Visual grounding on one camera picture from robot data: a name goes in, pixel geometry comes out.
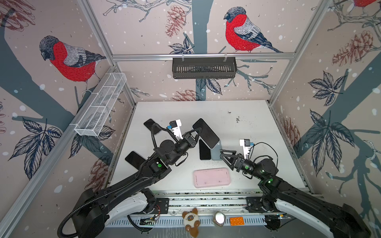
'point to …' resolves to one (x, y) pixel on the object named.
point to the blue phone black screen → (205, 151)
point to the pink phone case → (206, 178)
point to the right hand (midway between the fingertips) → (219, 157)
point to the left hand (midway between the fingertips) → (201, 130)
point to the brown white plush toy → (191, 221)
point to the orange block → (236, 221)
